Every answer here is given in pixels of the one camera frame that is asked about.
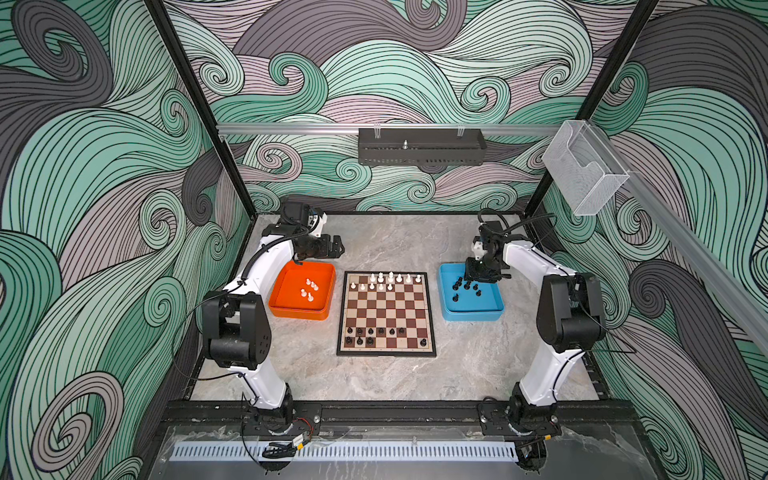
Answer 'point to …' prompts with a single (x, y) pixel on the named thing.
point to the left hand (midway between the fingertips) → (331, 246)
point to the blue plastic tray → (467, 300)
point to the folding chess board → (386, 314)
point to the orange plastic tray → (304, 292)
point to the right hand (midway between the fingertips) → (473, 276)
